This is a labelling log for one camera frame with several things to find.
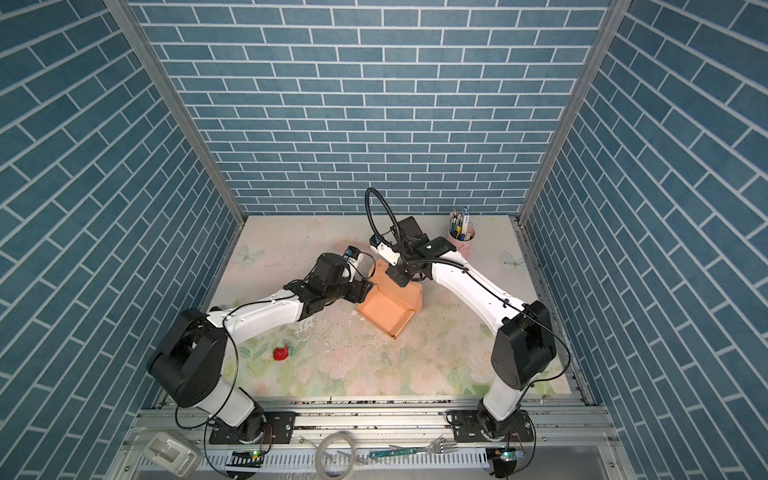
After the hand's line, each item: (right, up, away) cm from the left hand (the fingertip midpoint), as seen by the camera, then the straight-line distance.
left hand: (364, 280), depth 89 cm
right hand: (+9, +5, -5) cm, 11 cm away
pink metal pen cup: (+32, +13, +11) cm, 37 cm away
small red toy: (-23, -21, -5) cm, 32 cm away
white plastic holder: (-42, -38, -21) cm, 60 cm away
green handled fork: (+20, -38, -18) cm, 47 cm away
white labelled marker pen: (+32, +18, +7) cm, 38 cm away
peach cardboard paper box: (+8, -9, +6) cm, 13 cm away
